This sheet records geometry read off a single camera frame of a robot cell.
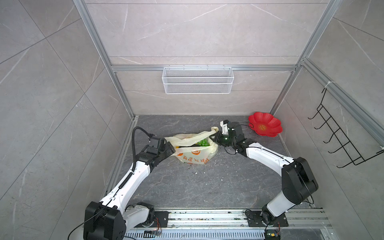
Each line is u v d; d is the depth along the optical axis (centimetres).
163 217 73
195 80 101
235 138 67
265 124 114
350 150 64
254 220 73
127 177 47
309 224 73
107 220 40
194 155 86
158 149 61
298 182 45
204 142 98
